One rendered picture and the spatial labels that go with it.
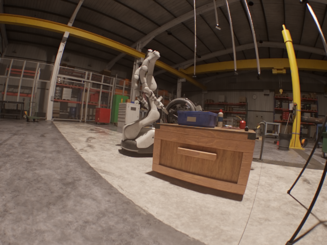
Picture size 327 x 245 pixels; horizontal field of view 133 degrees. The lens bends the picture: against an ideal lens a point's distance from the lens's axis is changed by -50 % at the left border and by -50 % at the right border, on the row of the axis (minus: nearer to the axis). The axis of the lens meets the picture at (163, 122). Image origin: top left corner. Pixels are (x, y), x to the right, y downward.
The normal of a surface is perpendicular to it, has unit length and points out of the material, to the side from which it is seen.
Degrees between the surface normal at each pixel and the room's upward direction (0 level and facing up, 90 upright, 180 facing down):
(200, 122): 90
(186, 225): 0
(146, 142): 91
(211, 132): 90
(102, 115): 90
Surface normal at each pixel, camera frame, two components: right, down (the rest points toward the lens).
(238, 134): -0.57, -0.04
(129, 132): 0.40, 0.05
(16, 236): 0.08, -1.00
